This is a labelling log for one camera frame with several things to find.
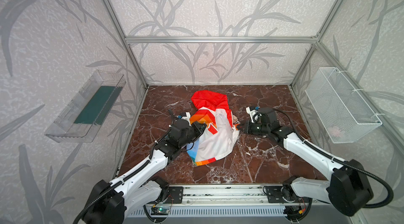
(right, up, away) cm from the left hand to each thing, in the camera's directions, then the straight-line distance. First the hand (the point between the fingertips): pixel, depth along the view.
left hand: (210, 120), depth 78 cm
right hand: (+14, -2, +4) cm, 15 cm away
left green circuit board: (-21, -40, -7) cm, 46 cm away
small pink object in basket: (+58, -4, -5) cm, 59 cm away
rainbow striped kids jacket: (+6, -9, +16) cm, 20 cm away
